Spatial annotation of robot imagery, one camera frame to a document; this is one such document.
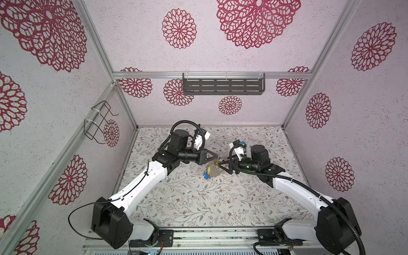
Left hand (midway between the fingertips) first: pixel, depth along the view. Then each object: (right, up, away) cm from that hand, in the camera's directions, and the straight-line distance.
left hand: (215, 158), depth 70 cm
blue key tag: (-4, -9, +8) cm, 13 cm away
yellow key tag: (0, -2, +1) cm, 2 cm away
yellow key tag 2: (-3, -6, +2) cm, 6 cm away
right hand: (+4, -2, +6) cm, 8 cm away
